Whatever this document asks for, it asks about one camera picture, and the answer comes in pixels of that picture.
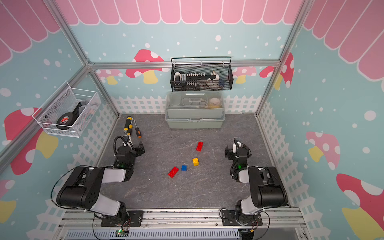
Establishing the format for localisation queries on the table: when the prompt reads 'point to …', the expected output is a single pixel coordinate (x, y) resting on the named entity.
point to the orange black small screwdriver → (137, 131)
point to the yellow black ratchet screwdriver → (128, 126)
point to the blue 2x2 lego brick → (184, 168)
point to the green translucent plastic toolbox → (192, 109)
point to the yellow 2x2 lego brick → (195, 161)
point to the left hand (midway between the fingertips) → (134, 144)
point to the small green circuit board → (121, 233)
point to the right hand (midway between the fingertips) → (236, 145)
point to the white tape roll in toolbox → (215, 101)
